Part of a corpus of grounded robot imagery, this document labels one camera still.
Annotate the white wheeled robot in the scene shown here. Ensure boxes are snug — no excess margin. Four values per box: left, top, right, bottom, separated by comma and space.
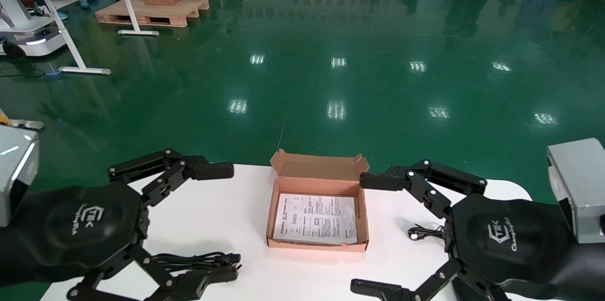
0, 0, 67, 58

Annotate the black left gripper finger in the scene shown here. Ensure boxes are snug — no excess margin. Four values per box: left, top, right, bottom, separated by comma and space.
108, 148, 234, 208

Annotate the wooden pallet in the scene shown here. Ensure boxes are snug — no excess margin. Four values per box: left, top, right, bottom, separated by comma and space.
95, 0, 210, 28

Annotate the printed white instruction sheet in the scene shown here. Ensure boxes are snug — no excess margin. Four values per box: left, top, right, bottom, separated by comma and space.
273, 193, 357, 245

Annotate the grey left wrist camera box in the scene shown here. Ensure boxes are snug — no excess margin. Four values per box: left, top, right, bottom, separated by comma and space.
0, 124, 39, 227

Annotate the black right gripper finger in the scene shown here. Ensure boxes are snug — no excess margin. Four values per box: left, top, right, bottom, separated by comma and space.
350, 258, 513, 301
359, 159, 488, 220

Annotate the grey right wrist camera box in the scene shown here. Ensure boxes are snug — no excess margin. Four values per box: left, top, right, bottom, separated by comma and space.
547, 138, 605, 245

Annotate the black wired computer mouse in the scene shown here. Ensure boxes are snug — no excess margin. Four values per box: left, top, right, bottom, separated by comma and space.
407, 224, 447, 241

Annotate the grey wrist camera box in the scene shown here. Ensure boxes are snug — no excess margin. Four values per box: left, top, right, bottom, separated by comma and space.
0, 124, 39, 227
547, 138, 605, 245

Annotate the brown cardboard storage box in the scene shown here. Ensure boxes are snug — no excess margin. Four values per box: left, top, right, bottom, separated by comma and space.
266, 149, 370, 252

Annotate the black power cable with plug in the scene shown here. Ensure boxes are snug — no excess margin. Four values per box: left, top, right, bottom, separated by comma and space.
151, 252, 242, 273

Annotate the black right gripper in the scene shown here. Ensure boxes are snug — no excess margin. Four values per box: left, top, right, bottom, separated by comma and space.
447, 195, 605, 298

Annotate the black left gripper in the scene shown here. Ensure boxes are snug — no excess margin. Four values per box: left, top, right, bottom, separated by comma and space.
0, 181, 239, 301

